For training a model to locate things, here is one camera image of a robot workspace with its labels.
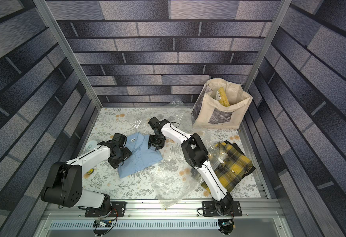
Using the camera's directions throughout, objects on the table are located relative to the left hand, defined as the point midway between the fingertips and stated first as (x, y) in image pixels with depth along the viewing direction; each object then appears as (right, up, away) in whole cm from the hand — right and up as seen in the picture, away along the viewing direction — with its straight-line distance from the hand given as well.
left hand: (128, 157), depth 90 cm
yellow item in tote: (+62, +37, +4) cm, 72 cm away
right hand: (+14, +6, +6) cm, 16 cm away
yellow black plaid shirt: (+62, -3, -7) cm, 62 cm away
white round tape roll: (-24, +7, +2) cm, 26 cm away
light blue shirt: (+9, 0, 0) cm, 9 cm away
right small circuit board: (+56, -30, -18) cm, 66 cm away
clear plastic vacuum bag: (+30, -12, -6) cm, 33 cm away
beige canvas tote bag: (+51, +28, +5) cm, 59 cm away
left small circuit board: (-8, -28, -19) cm, 35 cm away
